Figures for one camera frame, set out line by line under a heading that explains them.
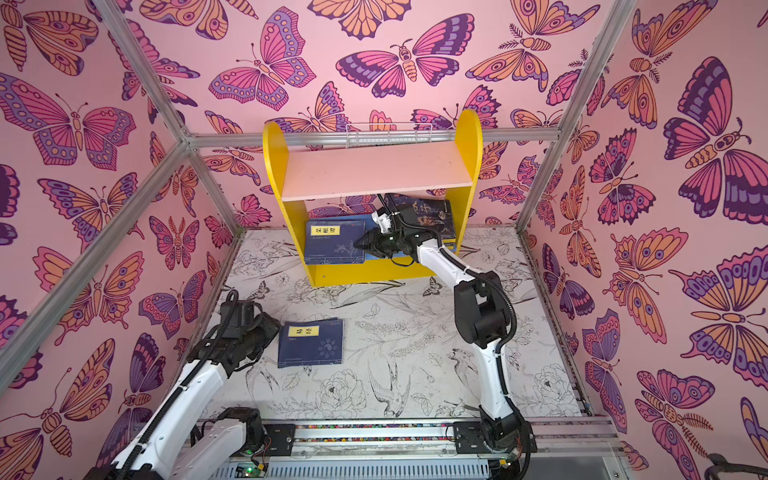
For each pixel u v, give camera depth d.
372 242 0.82
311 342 0.90
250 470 0.72
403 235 0.76
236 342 0.58
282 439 0.73
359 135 0.92
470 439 0.73
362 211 1.20
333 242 0.92
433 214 0.95
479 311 0.56
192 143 0.92
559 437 0.75
